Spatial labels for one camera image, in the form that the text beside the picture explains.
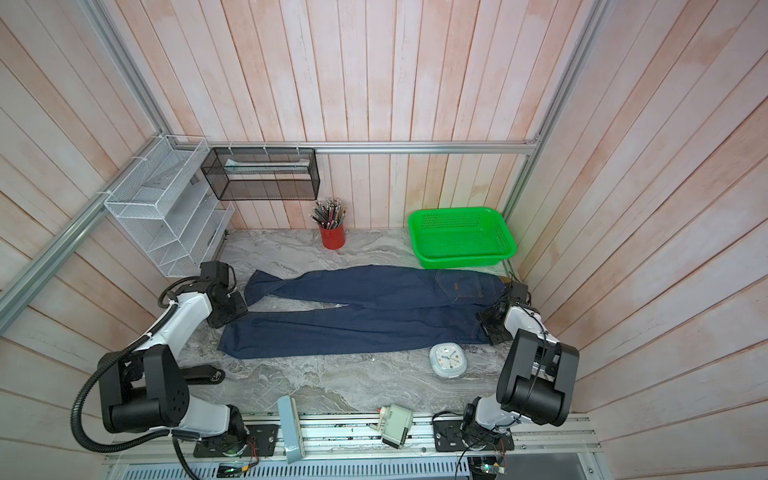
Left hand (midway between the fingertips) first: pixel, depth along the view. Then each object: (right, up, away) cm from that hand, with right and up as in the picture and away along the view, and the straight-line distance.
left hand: (236, 317), depth 88 cm
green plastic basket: (+76, +26, +31) cm, 86 cm away
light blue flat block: (+21, -25, -14) cm, 35 cm away
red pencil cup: (+26, +25, +23) cm, 43 cm away
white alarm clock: (+63, -11, -4) cm, 64 cm away
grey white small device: (+47, -23, -15) cm, 54 cm away
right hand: (+76, -2, +5) cm, 76 cm away
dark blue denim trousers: (+41, +2, +10) cm, 42 cm away
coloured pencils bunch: (+25, +33, +17) cm, 45 cm away
